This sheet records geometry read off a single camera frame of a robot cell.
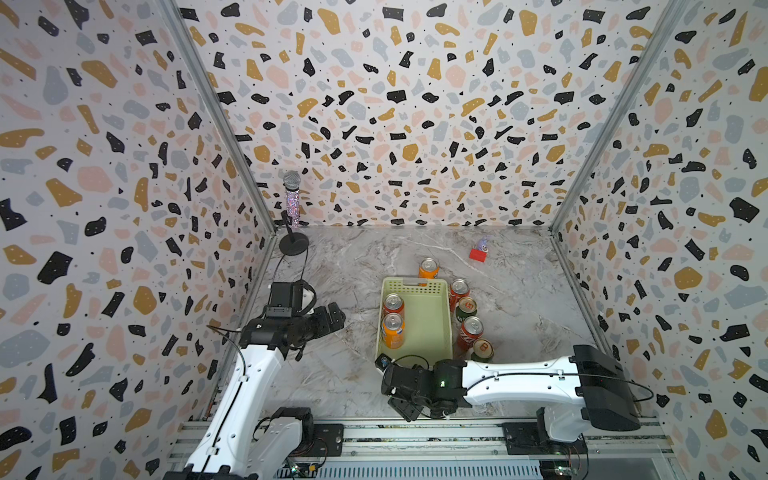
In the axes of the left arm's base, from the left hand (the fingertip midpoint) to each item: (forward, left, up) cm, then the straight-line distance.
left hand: (333, 319), depth 78 cm
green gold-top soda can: (-7, -39, -5) cm, 40 cm away
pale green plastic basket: (+3, -26, -16) cm, 31 cm away
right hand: (-17, -17, -9) cm, 26 cm away
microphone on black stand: (+42, +22, -16) cm, 51 cm away
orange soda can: (+21, -27, -7) cm, 35 cm away
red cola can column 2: (-1, -37, -5) cm, 38 cm away
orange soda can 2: (0, -16, -6) cm, 17 cm away
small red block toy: (+34, -47, -15) cm, 60 cm away
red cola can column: (+8, -16, -6) cm, 18 cm away
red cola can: (+13, -36, -6) cm, 39 cm away
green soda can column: (+7, -37, -6) cm, 38 cm away
